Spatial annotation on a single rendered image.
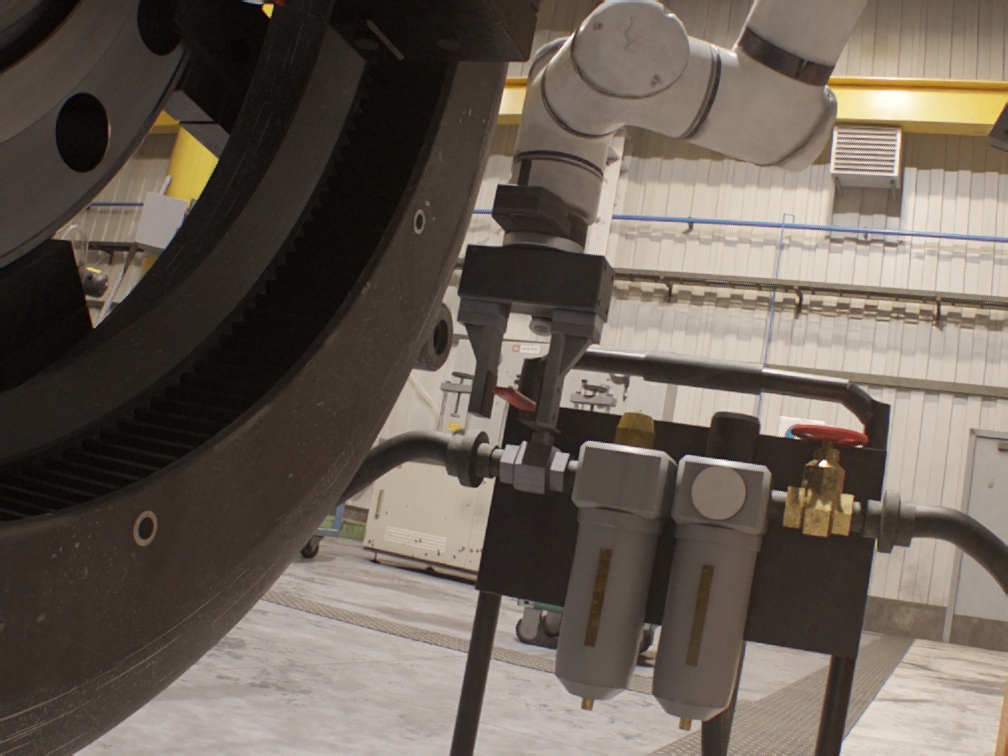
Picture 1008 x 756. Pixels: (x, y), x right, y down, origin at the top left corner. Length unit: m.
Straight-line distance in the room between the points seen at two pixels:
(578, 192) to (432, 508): 5.97
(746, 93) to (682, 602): 0.45
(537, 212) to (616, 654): 0.40
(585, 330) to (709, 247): 10.91
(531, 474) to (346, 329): 0.57
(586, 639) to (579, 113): 0.47
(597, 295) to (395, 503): 6.19
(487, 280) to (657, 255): 11.02
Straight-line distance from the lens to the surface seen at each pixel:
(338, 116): 0.52
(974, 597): 10.74
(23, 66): 0.45
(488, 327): 0.91
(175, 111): 0.56
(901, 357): 11.13
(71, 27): 0.48
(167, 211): 3.97
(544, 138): 0.92
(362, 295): 0.44
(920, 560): 10.80
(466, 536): 6.63
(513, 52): 0.41
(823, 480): 0.94
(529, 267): 0.90
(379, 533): 7.09
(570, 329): 0.89
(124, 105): 0.50
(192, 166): 4.11
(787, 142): 0.90
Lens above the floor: 0.36
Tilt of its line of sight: 10 degrees up
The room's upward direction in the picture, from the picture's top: 10 degrees clockwise
